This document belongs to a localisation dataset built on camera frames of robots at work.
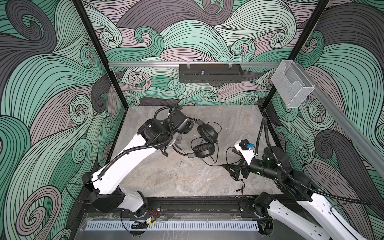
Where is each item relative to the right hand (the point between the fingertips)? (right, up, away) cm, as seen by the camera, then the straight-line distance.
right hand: (229, 157), depth 63 cm
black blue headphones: (-9, +11, -1) cm, 14 cm away
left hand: (-24, +11, +3) cm, 27 cm away
